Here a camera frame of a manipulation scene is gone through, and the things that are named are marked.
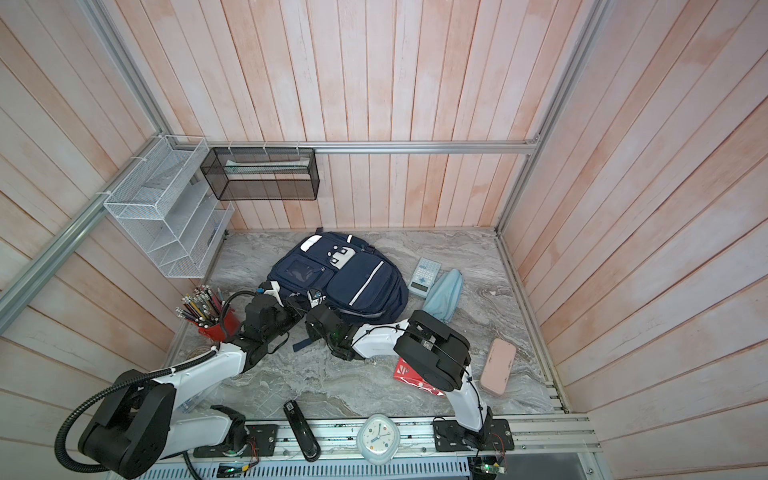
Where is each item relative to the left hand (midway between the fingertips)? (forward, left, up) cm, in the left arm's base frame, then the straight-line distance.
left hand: (311, 304), depth 87 cm
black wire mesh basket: (+46, +22, +14) cm, 53 cm away
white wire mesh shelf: (+15, +36, +24) cm, 46 cm away
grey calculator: (+16, -36, -8) cm, 41 cm away
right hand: (-1, 0, -5) cm, 5 cm away
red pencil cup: (-8, +23, 0) cm, 24 cm away
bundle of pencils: (-5, +27, +7) cm, 29 cm away
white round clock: (-33, -20, -7) cm, 40 cm away
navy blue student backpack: (+15, -8, -2) cm, 17 cm away
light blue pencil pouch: (+7, -41, -6) cm, 42 cm away
